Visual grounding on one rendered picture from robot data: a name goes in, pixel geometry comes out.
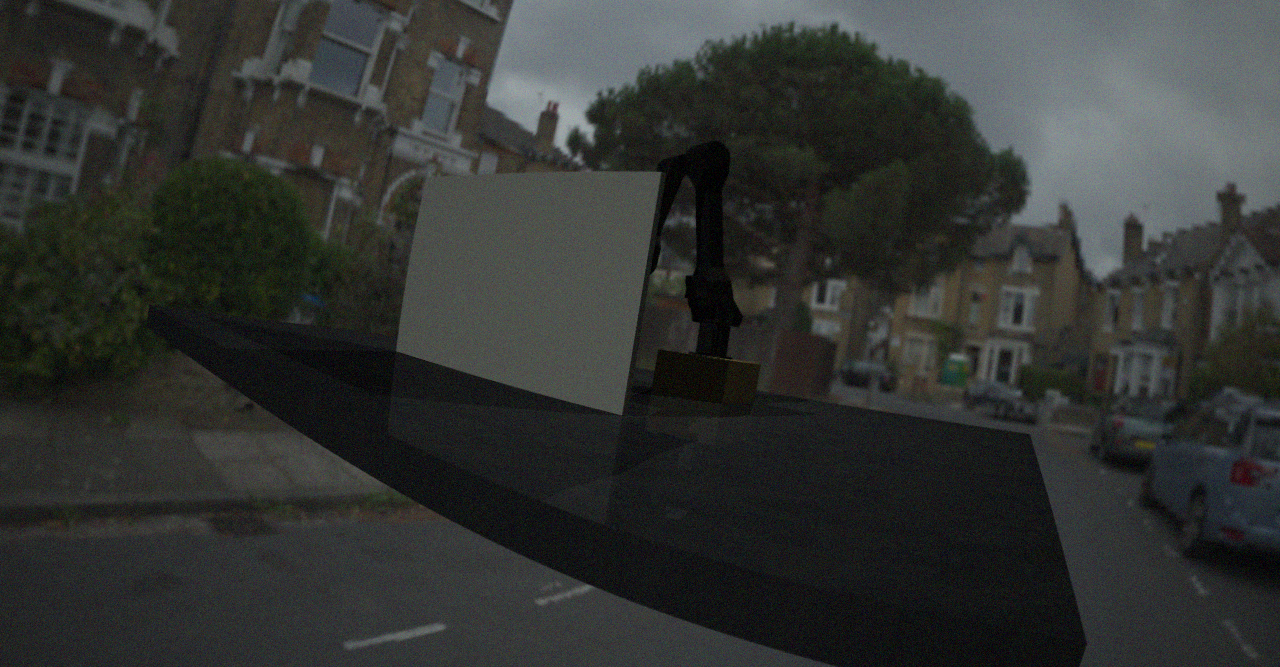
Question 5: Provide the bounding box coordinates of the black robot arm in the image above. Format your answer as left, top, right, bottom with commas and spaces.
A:
650, 141, 742, 360

